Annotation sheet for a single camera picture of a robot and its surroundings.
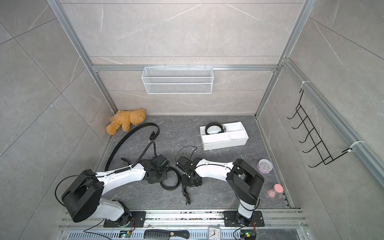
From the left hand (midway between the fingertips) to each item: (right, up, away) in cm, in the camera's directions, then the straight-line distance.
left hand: (166, 176), depth 88 cm
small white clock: (+27, -20, -19) cm, 39 cm away
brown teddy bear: (-34, +36, +19) cm, 53 cm away
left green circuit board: (-16, -22, -17) cm, 32 cm away
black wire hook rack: (+70, +17, -30) cm, 78 cm away
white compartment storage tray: (+46, +24, +15) cm, 54 cm away
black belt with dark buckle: (-13, +23, +16) cm, 31 cm away
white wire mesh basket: (+6, +62, +13) cm, 64 cm away
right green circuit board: (+43, -22, -17) cm, 52 cm away
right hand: (+14, -4, -4) cm, 15 cm away
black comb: (-3, -22, -18) cm, 28 cm away
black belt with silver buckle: (+37, +29, +14) cm, 49 cm away
